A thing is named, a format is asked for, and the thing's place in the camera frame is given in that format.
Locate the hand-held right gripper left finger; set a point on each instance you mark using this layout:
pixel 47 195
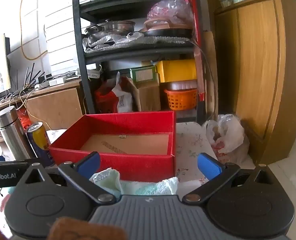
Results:
pixel 89 163

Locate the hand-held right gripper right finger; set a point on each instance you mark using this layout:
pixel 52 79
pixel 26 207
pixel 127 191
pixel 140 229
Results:
pixel 209 166

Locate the red cardboard box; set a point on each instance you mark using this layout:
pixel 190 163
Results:
pixel 138 163

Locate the light green towel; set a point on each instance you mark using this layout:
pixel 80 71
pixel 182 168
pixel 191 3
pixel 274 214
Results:
pixel 148 187

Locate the floral tablecloth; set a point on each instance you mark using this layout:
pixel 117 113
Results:
pixel 190 142

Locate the white plastic bag with goods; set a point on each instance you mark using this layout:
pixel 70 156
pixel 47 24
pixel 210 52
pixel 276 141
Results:
pixel 227 137

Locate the stainless steel thermos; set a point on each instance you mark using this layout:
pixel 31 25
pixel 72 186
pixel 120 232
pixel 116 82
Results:
pixel 12 132

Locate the yellow and blue drink can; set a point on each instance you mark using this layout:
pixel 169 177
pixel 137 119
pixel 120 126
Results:
pixel 40 140

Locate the wooden television stand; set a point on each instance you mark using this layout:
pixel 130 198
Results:
pixel 53 105

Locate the orange plastic basket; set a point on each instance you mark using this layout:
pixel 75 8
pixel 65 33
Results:
pixel 180 100

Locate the white printed bag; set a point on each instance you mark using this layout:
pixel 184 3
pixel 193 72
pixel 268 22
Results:
pixel 124 100

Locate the clear plastic container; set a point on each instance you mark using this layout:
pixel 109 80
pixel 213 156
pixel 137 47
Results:
pixel 182 85

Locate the brown cardboard box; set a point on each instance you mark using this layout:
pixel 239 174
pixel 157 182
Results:
pixel 148 97

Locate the black router with antennas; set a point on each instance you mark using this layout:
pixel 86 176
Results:
pixel 28 86

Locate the wooden board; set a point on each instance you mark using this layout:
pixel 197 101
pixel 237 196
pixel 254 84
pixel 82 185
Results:
pixel 210 67

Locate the yellow box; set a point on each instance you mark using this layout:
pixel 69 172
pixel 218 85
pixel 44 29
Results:
pixel 177 71

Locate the green box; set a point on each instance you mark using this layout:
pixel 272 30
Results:
pixel 143 76

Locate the wooden cabinet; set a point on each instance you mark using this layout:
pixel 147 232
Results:
pixel 257 67

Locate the black metal shelf rack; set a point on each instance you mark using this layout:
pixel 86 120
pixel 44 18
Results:
pixel 79 42

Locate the clear bubble wrap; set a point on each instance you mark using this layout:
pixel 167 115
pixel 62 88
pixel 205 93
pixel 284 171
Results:
pixel 105 42

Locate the steel pot with lid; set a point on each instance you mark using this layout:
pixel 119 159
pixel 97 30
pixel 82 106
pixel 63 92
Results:
pixel 113 27

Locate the black frying pan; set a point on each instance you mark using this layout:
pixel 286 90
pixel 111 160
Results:
pixel 167 33

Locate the pink plastic bag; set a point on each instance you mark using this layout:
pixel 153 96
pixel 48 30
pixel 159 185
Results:
pixel 170 10

